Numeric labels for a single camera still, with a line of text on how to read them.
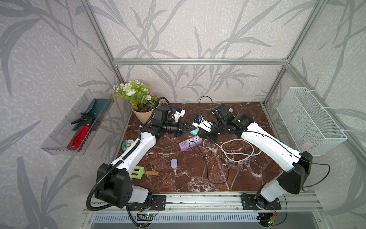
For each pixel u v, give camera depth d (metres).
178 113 0.73
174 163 0.86
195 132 0.72
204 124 0.60
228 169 0.85
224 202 0.75
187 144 0.93
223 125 0.54
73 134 0.60
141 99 0.94
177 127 0.68
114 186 0.41
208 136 0.63
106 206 0.44
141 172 0.85
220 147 0.94
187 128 0.72
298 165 0.41
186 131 0.68
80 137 0.59
